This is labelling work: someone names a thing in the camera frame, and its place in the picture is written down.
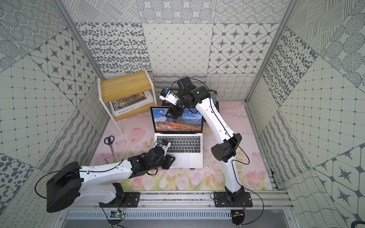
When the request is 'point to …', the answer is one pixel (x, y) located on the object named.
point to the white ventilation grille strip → (147, 214)
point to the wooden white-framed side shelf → (112, 88)
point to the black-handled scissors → (105, 161)
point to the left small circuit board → (115, 213)
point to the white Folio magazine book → (127, 104)
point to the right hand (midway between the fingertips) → (171, 111)
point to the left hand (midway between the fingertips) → (174, 154)
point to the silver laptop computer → (185, 134)
